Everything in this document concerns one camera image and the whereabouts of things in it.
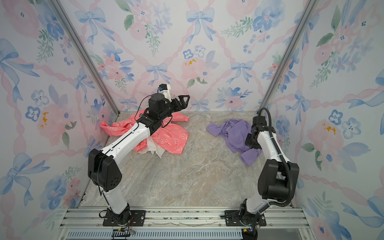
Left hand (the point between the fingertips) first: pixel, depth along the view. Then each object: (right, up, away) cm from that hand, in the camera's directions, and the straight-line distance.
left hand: (185, 96), depth 78 cm
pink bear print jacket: (-11, -23, +23) cm, 35 cm away
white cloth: (-21, -29, +14) cm, 38 cm away
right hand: (+40, -26, +11) cm, 49 cm away
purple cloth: (+33, -19, +25) cm, 45 cm away
